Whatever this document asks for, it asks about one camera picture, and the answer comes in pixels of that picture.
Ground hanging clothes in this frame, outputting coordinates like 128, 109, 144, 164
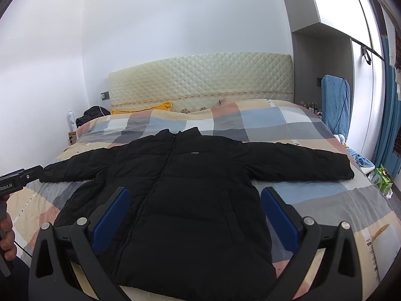
389, 32, 401, 157

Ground black clothes pile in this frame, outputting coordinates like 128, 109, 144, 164
76, 105, 111, 127

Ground yellow pillow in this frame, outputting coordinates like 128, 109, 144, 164
110, 101, 173, 114

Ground grey wall cabinet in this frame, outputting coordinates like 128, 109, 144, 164
275, 0, 381, 110

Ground person left hand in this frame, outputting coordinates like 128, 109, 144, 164
1, 213, 17, 261

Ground wall power outlet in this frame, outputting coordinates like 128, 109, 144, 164
101, 91, 110, 101

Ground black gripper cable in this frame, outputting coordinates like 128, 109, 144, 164
14, 240, 34, 259

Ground white spray bottle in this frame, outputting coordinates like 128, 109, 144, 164
67, 110, 77, 131

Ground blue curtain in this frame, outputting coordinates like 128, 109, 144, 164
373, 37, 400, 178

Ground green snack package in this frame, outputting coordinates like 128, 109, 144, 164
370, 165, 393, 199

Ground blue cloth on floor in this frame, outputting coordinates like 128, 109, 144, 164
334, 134, 374, 168

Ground black clothes hanger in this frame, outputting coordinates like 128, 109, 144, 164
361, 45, 372, 65

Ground blue towel on rack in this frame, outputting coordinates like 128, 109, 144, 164
322, 75, 350, 138

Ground black puffer jacket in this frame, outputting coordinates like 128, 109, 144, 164
41, 128, 354, 300

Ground wooden nightstand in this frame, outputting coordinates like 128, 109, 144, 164
68, 131, 77, 145

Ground plaid bed quilt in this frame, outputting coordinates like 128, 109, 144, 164
8, 99, 400, 297

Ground cream quilted headboard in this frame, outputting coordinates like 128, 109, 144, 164
109, 52, 294, 111

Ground floral pillow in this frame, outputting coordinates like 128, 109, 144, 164
178, 97, 239, 114

